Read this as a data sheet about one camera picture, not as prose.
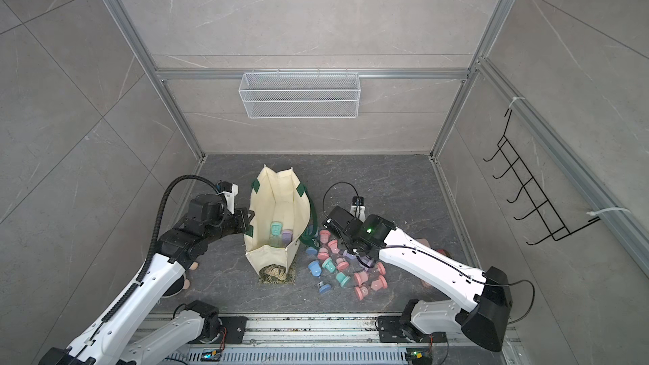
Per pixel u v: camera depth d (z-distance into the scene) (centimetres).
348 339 73
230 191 68
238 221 66
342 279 80
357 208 65
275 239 90
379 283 80
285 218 98
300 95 101
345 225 55
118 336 40
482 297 39
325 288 79
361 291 78
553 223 60
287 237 90
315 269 84
